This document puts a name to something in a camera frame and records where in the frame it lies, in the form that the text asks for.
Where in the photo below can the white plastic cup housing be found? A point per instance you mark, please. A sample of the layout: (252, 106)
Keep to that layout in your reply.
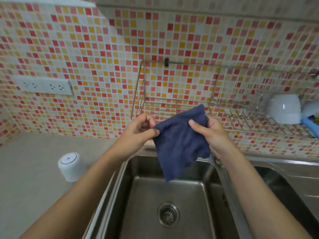
(72, 169)

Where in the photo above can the person's right hand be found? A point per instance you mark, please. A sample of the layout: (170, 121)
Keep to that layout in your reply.
(219, 141)

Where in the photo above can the dark blue cloth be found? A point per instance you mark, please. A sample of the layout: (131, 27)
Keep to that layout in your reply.
(179, 144)

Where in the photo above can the white mug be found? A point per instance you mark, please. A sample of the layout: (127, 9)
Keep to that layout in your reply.
(284, 109)

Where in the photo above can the metal sink drain strainer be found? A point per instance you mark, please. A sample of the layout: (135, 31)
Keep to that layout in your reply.
(168, 214)

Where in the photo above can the stainless steel double sink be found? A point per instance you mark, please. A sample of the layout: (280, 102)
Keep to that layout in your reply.
(149, 196)

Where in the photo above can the white detergent bottle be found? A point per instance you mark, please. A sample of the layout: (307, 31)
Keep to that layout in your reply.
(311, 108)

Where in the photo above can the person's left hand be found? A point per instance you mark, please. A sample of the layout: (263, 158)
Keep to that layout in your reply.
(134, 139)

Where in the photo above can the person's right forearm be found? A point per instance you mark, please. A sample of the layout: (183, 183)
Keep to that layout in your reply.
(261, 204)

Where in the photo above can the clear drinking glass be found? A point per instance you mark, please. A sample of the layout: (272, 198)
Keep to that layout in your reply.
(258, 104)

